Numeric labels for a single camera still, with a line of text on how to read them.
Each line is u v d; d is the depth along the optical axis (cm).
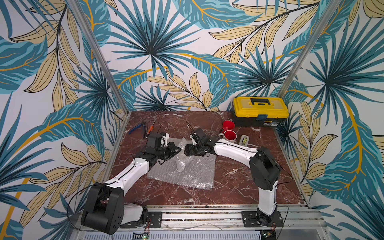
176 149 82
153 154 65
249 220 73
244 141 98
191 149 80
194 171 88
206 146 68
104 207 40
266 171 49
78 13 69
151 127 109
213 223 73
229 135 100
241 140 99
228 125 104
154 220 73
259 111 101
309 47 82
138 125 110
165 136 80
